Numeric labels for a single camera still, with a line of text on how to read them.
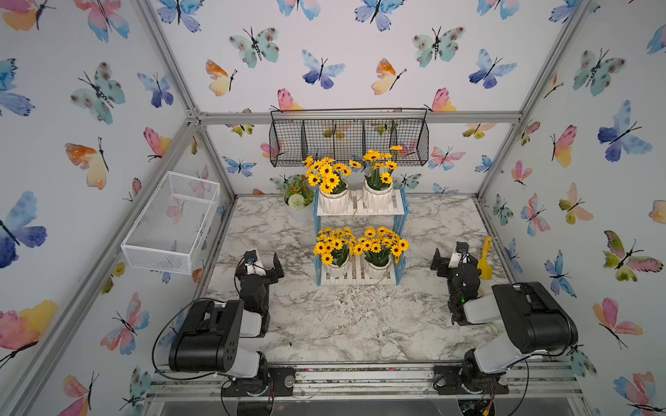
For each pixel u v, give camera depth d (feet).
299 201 3.22
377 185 2.46
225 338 1.47
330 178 2.20
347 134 3.15
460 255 2.54
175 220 2.84
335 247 2.70
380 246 2.71
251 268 2.45
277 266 2.72
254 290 2.49
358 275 3.07
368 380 2.49
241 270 2.60
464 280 2.38
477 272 2.34
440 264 2.72
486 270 3.16
